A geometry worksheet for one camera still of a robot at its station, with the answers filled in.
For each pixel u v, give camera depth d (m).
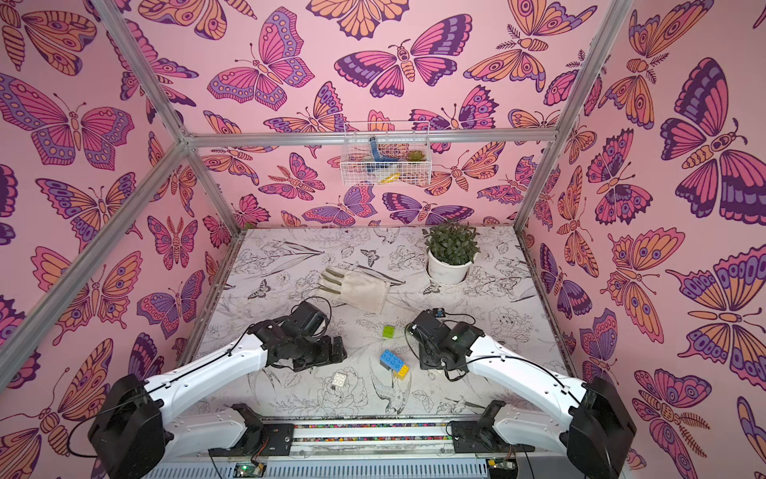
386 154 0.95
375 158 0.94
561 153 0.95
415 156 0.93
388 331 0.92
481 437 0.65
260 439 0.67
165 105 0.85
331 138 0.93
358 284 1.03
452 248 0.90
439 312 0.73
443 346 0.55
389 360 0.81
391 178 0.86
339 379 0.81
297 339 0.65
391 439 0.75
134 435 0.39
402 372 0.82
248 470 0.71
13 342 0.51
